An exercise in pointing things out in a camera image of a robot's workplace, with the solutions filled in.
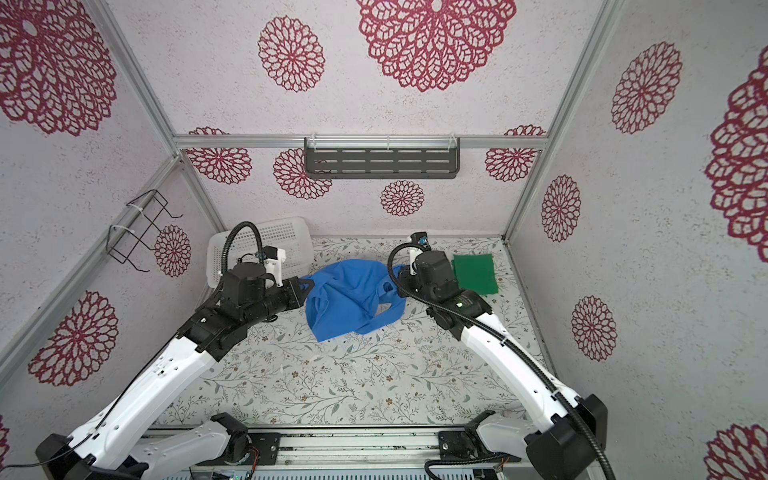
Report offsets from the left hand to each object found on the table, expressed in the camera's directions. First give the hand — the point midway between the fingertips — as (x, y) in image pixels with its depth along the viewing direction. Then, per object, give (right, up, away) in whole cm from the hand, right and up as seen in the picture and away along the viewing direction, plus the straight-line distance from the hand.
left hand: (313, 287), depth 73 cm
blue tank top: (+9, -3, +10) cm, 14 cm away
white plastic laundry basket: (-18, +17, +44) cm, 50 cm away
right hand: (+22, +6, +2) cm, 23 cm away
